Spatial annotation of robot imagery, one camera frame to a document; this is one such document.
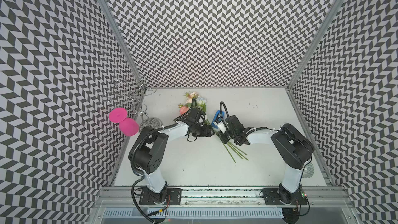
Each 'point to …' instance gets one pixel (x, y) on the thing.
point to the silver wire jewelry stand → (133, 89)
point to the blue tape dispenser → (218, 116)
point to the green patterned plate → (308, 170)
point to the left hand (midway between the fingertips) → (208, 134)
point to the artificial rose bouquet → (193, 98)
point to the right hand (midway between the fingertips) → (219, 134)
